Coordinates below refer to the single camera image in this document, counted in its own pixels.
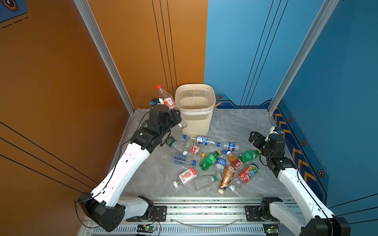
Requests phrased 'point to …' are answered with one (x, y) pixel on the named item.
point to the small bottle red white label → (194, 150)
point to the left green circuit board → (147, 228)
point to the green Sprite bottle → (209, 160)
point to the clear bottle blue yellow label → (203, 140)
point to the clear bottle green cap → (204, 182)
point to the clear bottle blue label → (220, 164)
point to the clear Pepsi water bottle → (231, 146)
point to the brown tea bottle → (228, 174)
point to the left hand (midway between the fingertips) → (179, 110)
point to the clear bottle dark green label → (172, 142)
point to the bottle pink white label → (187, 176)
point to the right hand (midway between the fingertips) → (255, 135)
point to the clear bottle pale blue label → (180, 159)
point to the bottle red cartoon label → (244, 176)
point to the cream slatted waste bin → (196, 103)
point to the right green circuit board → (271, 229)
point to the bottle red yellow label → (235, 161)
